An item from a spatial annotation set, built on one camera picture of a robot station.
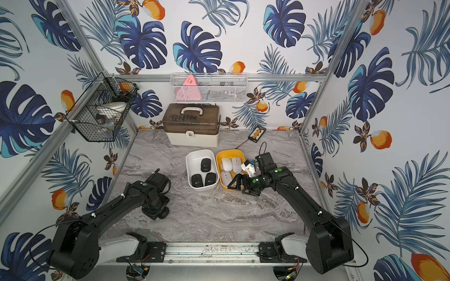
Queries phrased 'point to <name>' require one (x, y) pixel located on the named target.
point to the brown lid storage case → (191, 124)
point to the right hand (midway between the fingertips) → (236, 188)
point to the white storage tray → (193, 158)
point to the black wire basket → (99, 113)
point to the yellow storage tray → (228, 153)
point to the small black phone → (256, 133)
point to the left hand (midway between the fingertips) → (164, 205)
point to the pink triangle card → (188, 91)
